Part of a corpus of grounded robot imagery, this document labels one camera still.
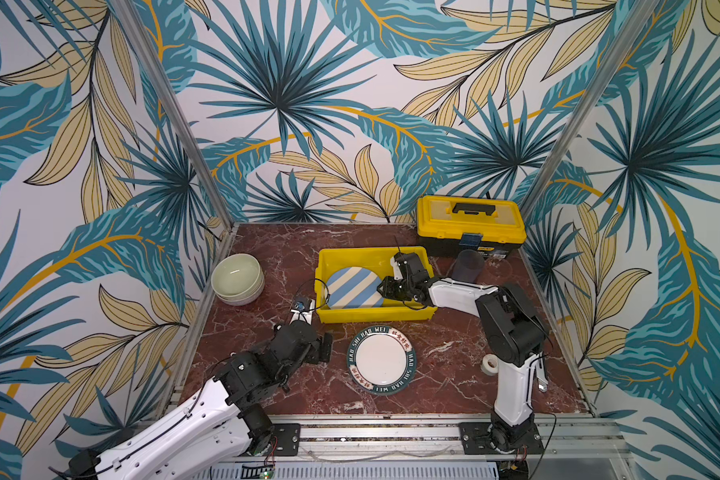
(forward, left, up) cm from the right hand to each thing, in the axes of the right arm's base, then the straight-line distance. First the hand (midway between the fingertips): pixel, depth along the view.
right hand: (378, 289), depth 100 cm
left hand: (-21, +18, +15) cm, 32 cm away
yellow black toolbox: (+13, -23, +16) cm, 31 cm away
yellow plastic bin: (-11, -3, +6) cm, 13 cm away
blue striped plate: (+1, +8, 0) cm, 8 cm away
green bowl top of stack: (+5, +47, +6) cm, 47 cm away
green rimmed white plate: (-24, +1, +2) cm, 24 cm away
